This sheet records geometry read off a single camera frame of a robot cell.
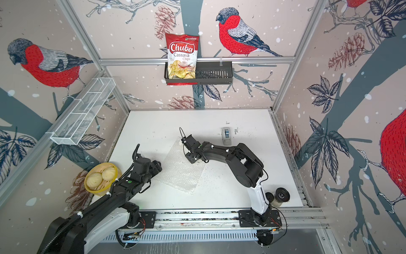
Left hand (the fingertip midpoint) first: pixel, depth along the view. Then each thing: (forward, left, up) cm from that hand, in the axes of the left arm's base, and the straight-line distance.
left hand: (159, 162), depth 88 cm
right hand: (+8, -19, -4) cm, 21 cm away
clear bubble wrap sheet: (-3, -10, -6) cm, 12 cm away
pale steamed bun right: (-7, +26, 0) cm, 27 cm away
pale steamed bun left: (-11, +32, +1) cm, 34 cm away
